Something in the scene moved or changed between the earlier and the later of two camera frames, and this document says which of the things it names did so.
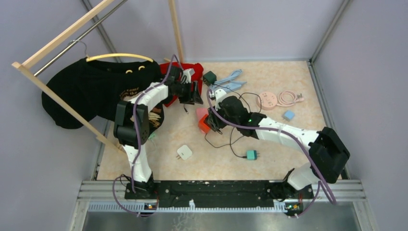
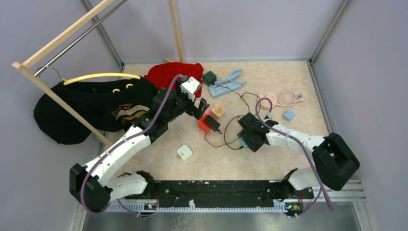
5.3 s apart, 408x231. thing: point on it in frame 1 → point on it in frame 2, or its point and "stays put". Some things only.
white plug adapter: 184,152 stays put
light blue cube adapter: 288,115 stays put
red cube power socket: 202,126 stays put
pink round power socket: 268,101 stays put
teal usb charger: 252,155 → 243,143
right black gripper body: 218,122 → 249,140
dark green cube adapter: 210,78 stays put
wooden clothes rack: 19,65 stays put
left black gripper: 191,97 → 194,111
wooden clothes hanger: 117,55 → 65,82
